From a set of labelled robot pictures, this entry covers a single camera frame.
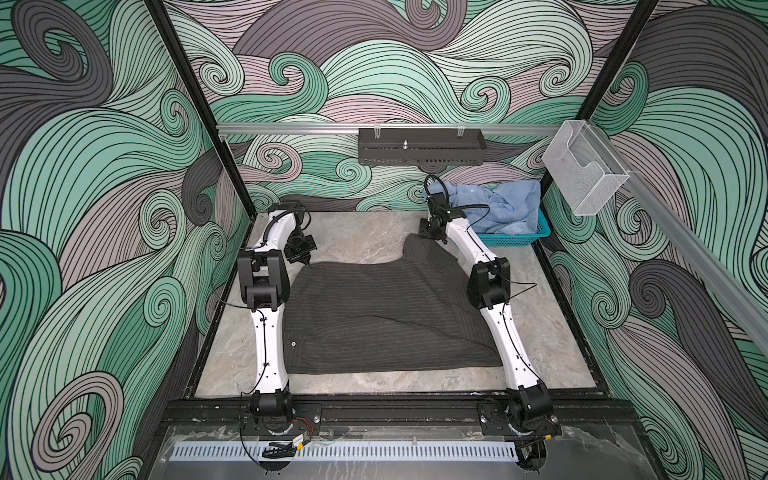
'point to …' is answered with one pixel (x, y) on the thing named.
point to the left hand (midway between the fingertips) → (309, 257)
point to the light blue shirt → (497, 206)
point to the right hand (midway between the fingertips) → (426, 229)
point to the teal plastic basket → (517, 240)
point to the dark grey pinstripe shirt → (413, 312)
